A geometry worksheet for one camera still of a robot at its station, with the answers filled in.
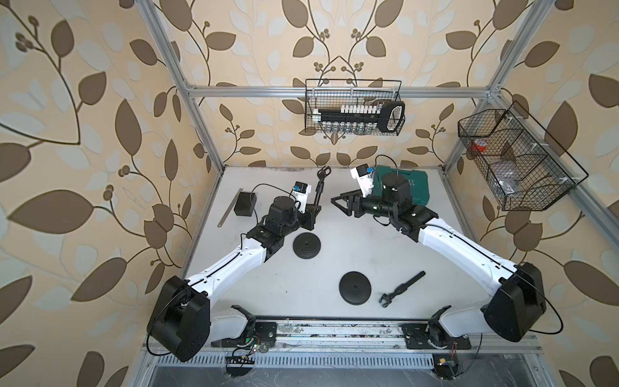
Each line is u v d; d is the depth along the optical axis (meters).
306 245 0.93
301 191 0.69
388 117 0.84
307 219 0.71
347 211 0.67
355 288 0.82
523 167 0.73
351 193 0.73
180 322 0.41
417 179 1.12
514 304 0.40
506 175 0.73
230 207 1.07
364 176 0.66
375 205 0.65
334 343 0.74
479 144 0.87
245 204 1.04
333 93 0.91
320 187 0.79
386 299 0.79
